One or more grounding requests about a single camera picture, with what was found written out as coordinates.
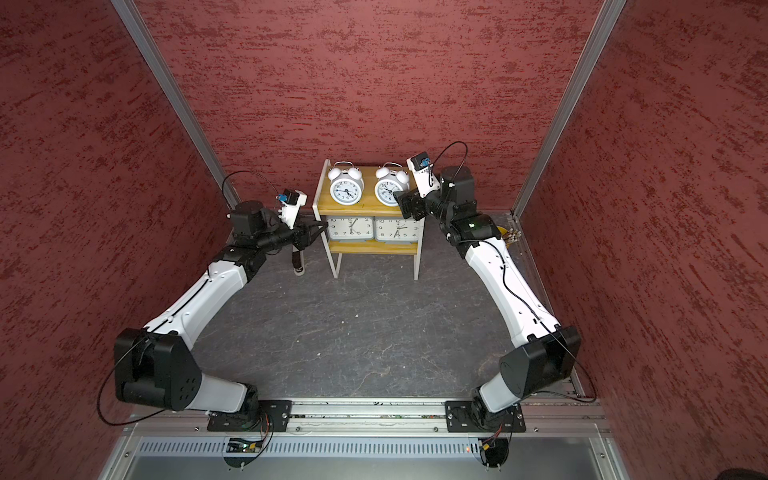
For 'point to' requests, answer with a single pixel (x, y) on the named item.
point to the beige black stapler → (298, 262)
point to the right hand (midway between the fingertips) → (408, 191)
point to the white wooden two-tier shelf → (369, 206)
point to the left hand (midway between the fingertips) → (321, 225)
